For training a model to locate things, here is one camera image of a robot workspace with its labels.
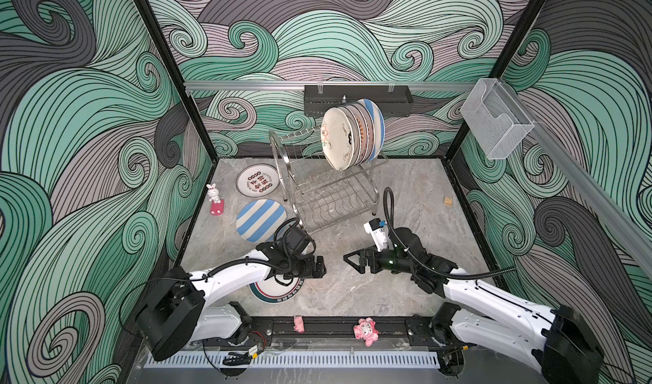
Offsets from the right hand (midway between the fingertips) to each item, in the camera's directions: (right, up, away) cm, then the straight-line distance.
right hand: (352, 257), depth 76 cm
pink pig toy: (+3, -20, -4) cm, 21 cm away
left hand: (-11, -6, +6) cm, 14 cm away
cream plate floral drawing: (-4, +37, +5) cm, 38 cm away
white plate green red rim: (-23, -9, -1) cm, 25 cm away
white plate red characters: (-38, +23, +35) cm, 57 cm away
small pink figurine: (-16, -19, -3) cm, 25 cm away
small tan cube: (+44, +15, +28) cm, 54 cm away
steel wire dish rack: (-10, +17, +31) cm, 36 cm away
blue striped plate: (-35, +8, +23) cm, 42 cm away
